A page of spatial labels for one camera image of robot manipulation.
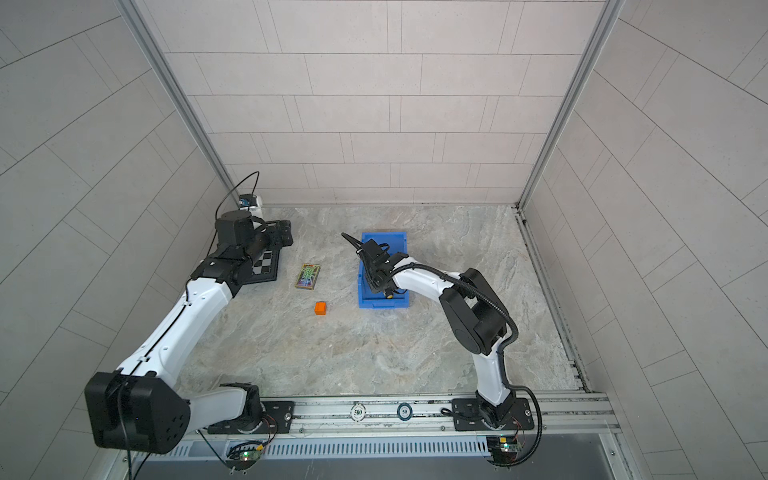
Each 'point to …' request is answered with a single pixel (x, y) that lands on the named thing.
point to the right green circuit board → (503, 449)
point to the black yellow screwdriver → (389, 293)
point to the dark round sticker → (404, 411)
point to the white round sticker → (358, 412)
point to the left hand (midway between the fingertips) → (279, 219)
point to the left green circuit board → (245, 453)
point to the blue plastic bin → (397, 242)
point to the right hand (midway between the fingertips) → (381, 278)
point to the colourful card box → (307, 276)
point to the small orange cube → (320, 308)
